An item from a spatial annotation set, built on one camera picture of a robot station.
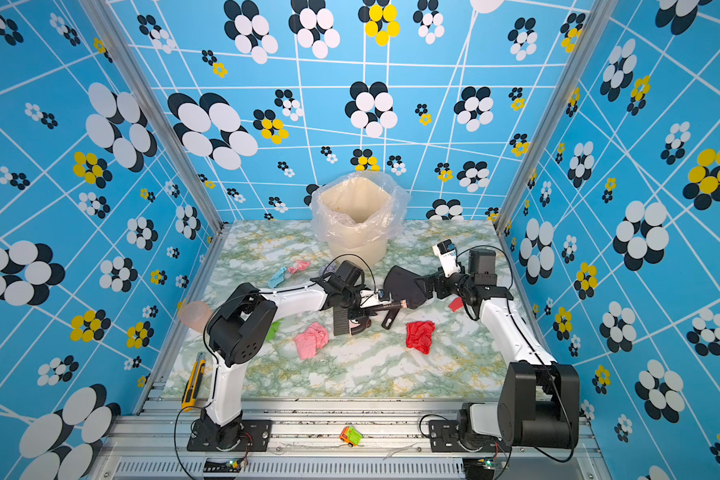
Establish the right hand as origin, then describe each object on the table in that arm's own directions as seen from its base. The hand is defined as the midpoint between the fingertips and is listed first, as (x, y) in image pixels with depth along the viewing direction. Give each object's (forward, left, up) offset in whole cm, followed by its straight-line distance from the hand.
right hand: (433, 274), depth 86 cm
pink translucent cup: (-7, +74, -13) cm, 75 cm away
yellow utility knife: (-28, +67, -14) cm, 74 cm away
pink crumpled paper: (-14, +35, -13) cm, 40 cm away
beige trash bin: (+28, +25, -1) cm, 37 cm away
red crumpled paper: (-13, +4, -14) cm, 19 cm away
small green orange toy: (-39, +23, -14) cm, 47 cm away
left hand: (-2, +17, -13) cm, 21 cm away
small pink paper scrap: (+13, +44, -13) cm, 48 cm away
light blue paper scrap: (+9, +52, -14) cm, 54 cm away
